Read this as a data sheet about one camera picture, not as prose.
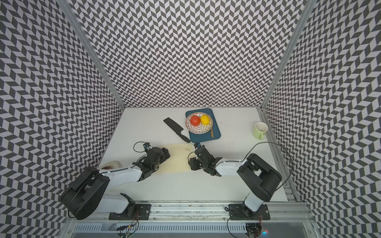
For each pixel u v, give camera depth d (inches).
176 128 42.8
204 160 27.3
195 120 41.2
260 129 38.6
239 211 28.7
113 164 34.6
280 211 29.8
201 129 41.4
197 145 32.2
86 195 16.7
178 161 35.8
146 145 31.7
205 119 41.8
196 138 40.1
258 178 17.9
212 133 41.0
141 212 28.5
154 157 27.4
